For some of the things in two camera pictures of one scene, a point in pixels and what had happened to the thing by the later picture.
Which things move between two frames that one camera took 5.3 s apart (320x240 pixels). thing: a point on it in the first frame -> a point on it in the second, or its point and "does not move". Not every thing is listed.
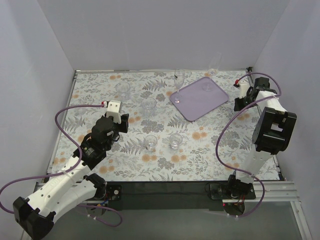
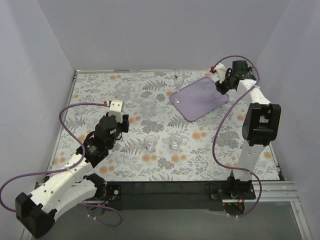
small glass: (175, 140) does not move
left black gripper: (124, 122) does not move
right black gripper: (240, 104) -> (223, 85)
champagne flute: (179, 77) does not move
